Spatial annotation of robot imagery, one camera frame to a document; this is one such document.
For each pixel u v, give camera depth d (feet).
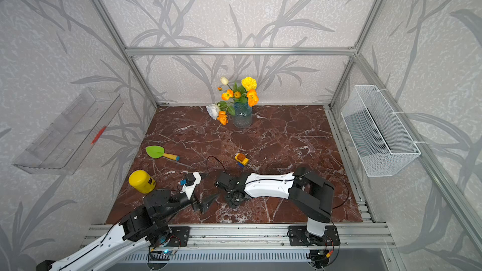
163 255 2.34
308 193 1.49
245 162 2.96
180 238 2.38
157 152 3.24
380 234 2.49
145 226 1.80
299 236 2.41
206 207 2.08
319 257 2.51
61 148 2.12
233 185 2.11
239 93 2.88
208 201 2.06
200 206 2.06
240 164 3.05
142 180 2.60
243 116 3.34
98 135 2.21
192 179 1.96
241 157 2.92
